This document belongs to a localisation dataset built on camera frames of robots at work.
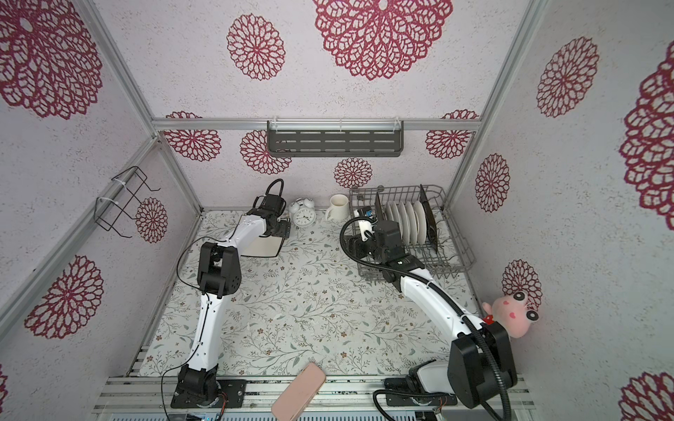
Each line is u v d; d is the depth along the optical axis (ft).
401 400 2.43
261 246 3.55
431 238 3.20
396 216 3.19
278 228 3.28
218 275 2.13
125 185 2.57
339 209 3.67
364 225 2.33
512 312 2.38
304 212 3.58
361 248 2.35
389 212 3.17
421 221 3.17
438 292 1.65
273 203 2.95
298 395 2.35
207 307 2.13
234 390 2.40
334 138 3.12
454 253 3.48
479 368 1.34
